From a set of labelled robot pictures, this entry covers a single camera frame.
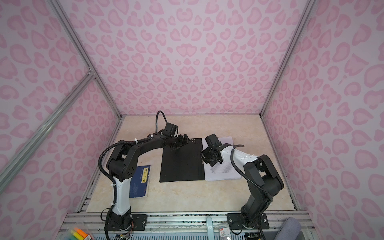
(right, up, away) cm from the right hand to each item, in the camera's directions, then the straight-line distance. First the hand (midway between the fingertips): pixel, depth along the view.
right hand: (201, 156), depth 90 cm
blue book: (-35, -14, -4) cm, 38 cm away
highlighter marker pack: (-58, -32, -20) cm, 70 cm away
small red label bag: (+10, -30, -21) cm, 38 cm away
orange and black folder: (-10, -4, +3) cm, 12 cm away
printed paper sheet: (+20, +9, +14) cm, 26 cm away
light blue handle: (+3, -26, -20) cm, 33 cm away
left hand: (-9, +8, +9) cm, 15 cm away
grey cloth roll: (+40, -29, -22) cm, 54 cm away
